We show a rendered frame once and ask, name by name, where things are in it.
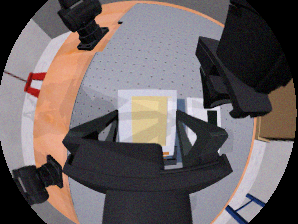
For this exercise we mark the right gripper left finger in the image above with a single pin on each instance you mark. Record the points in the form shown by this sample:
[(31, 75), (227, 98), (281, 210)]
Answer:
[(91, 129)]

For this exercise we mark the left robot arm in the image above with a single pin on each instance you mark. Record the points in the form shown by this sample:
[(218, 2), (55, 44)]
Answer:
[(75, 18)]

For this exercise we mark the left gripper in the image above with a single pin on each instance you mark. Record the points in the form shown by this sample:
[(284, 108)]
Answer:
[(247, 51)]

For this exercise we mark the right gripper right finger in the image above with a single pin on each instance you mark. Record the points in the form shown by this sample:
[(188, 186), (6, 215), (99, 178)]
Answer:
[(209, 137)]

